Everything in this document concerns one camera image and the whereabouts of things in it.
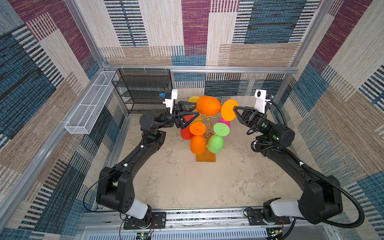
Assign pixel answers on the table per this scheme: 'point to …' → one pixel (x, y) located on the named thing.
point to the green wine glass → (215, 142)
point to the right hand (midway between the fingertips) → (231, 113)
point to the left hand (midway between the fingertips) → (199, 111)
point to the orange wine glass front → (198, 144)
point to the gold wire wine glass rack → (207, 156)
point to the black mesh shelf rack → (140, 89)
